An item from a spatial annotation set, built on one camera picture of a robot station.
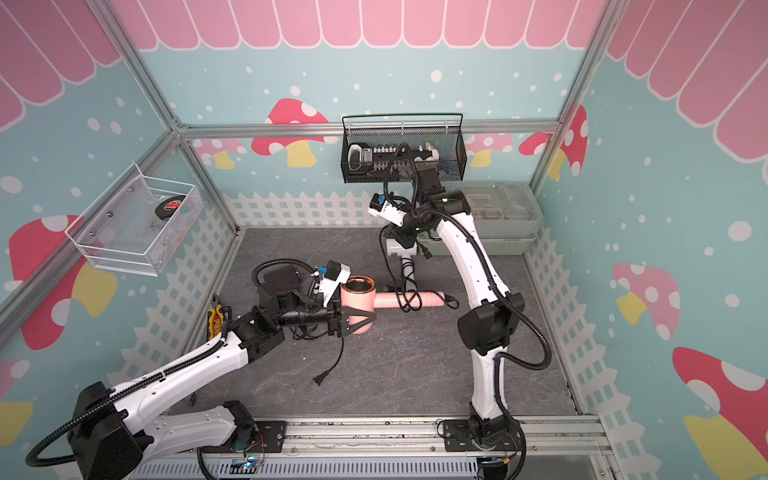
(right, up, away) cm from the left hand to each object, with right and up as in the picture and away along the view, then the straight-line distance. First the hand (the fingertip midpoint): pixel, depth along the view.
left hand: (371, 313), depth 66 cm
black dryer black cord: (-16, -22, +17) cm, 32 cm away
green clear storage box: (+43, +27, +36) cm, 63 cm away
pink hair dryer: (-2, +5, -5) cm, 8 cm away
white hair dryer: (+5, +15, +8) cm, 18 cm away
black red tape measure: (-55, +26, +12) cm, 62 cm away
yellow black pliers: (-51, -6, +27) cm, 58 cm away
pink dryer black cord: (+18, +2, +1) cm, 18 cm away
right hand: (+4, +20, +15) cm, 25 cm away
